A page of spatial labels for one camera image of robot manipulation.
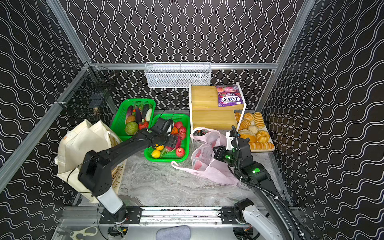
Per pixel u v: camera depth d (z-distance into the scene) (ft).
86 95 3.03
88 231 2.32
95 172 1.49
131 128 3.29
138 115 3.71
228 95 2.57
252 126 3.47
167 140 2.52
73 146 2.50
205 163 2.72
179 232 2.22
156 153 3.01
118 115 3.49
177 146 3.05
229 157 1.99
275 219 1.60
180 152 3.03
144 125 3.39
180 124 3.49
